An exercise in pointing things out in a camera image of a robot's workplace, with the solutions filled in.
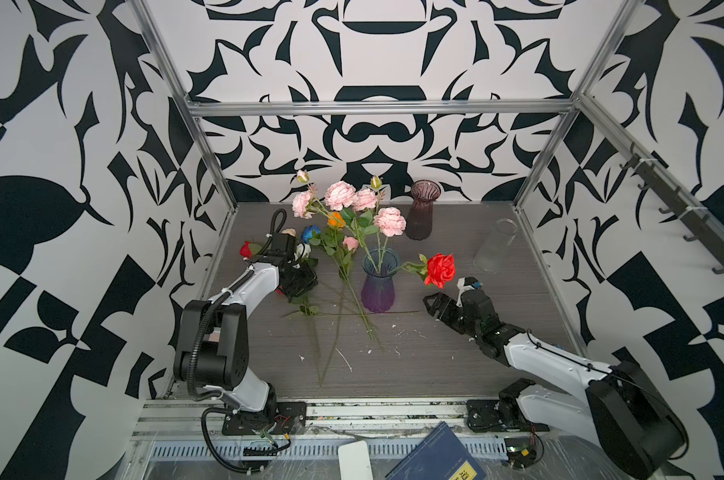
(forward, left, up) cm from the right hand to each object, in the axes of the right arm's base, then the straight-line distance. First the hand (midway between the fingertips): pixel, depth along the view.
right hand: (433, 302), depth 87 cm
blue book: (-35, +3, -6) cm, 36 cm away
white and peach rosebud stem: (0, +36, -4) cm, 36 cm away
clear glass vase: (+16, -21, 0) cm, 26 cm away
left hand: (+8, +34, +2) cm, 35 cm away
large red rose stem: (-5, +4, +26) cm, 26 cm away
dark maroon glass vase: (+28, +1, +4) cm, 28 cm away
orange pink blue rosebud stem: (+22, +28, -3) cm, 36 cm away
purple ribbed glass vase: (+2, +16, +4) cm, 16 cm away
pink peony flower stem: (+9, +17, +24) cm, 31 cm away
